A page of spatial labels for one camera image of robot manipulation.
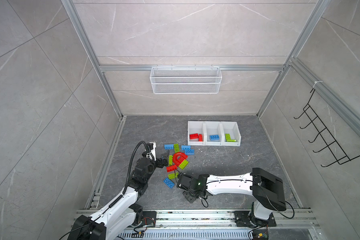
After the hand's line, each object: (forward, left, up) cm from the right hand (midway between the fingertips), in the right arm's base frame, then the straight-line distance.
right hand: (189, 193), depth 82 cm
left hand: (+20, +15, +17) cm, 30 cm away
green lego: (+38, -29, +1) cm, 48 cm away
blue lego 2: (+28, +1, +3) cm, 29 cm away
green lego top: (+29, +7, +1) cm, 30 cm away
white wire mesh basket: (+65, 0, +30) cm, 72 cm away
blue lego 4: (+36, -20, +2) cm, 42 cm away
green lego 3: (+19, +11, +3) cm, 22 cm away
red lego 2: (+37, -10, +2) cm, 38 cm away
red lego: (+38, -6, +2) cm, 39 cm away
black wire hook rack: (+13, -64, +30) cm, 72 cm away
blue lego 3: (+26, -1, +1) cm, 26 cm away
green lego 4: (+10, +9, +1) cm, 13 cm away
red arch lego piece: (+22, +6, +1) cm, 23 cm away
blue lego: (+29, +13, +3) cm, 32 cm away
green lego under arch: (+16, +3, +2) cm, 17 cm away
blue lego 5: (+5, +11, +2) cm, 13 cm away
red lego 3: (+14, +10, +3) cm, 17 cm away
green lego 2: (+34, -31, +1) cm, 46 cm away
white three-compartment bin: (+42, -20, -1) cm, 47 cm away
